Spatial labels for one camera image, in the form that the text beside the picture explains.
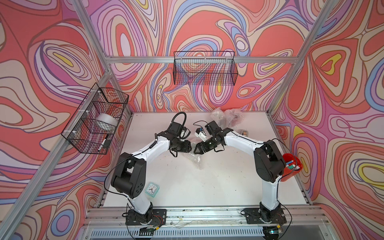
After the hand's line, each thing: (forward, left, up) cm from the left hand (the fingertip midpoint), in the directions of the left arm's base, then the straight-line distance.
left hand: (189, 148), depth 89 cm
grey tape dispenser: (+15, -37, -3) cm, 40 cm away
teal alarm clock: (-22, +20, -7) cm, 30 cm away
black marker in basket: (-7, +41, +17) cm, 45 cm away
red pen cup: (-13, -56, +3) cm, 58 cm away
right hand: (-2, -6, -3) cm, 7 cm away
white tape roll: (+3, +41, +23) cm, 47 cm away
